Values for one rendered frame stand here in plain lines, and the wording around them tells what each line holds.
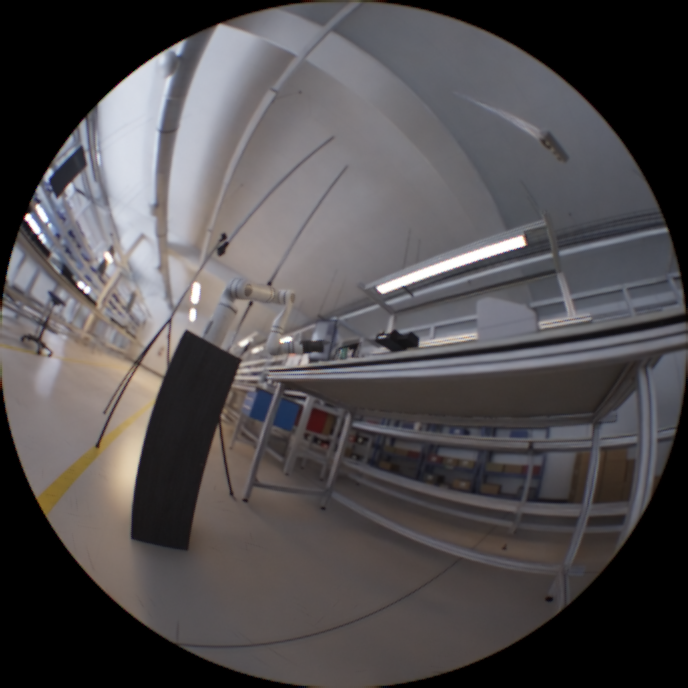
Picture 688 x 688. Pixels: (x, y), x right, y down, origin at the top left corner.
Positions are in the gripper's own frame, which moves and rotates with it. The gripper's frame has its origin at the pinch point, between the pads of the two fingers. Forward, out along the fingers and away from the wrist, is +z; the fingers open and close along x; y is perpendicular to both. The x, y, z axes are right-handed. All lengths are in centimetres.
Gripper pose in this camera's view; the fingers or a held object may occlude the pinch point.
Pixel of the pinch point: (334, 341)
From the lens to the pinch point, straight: 129.5
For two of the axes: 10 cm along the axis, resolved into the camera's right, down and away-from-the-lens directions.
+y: -0.7, 8.5, 5.2
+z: 9.8, -0.5, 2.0
